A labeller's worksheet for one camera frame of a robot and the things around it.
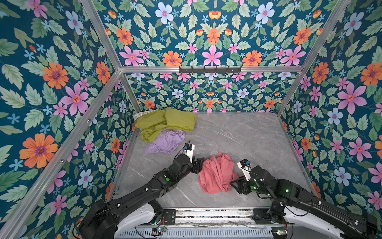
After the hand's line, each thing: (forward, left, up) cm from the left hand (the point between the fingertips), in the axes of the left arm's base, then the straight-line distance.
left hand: (203, 156), depth 77 cm
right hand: (-12, -14, -5) cm, 20 cm away
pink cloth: (-7, -7, -7) cm, 12 cm away
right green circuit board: (-34, -35, -17) cm, 52 cm away
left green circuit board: (-29, +22, -17) cm, 40 cm away
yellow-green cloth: (+34, +34, -11) cm, 50 cm away
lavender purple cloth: (+19, +23, -14) cm, 33 cm away
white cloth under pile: (+44, +48, -12) cm, 66 cm away
